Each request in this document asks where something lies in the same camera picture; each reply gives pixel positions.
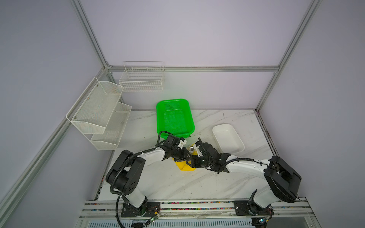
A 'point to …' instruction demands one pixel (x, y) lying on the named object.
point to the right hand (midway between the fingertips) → (187, 162)
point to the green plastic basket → (174, 116)
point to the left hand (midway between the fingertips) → (191, 158)
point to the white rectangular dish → (227, 140)
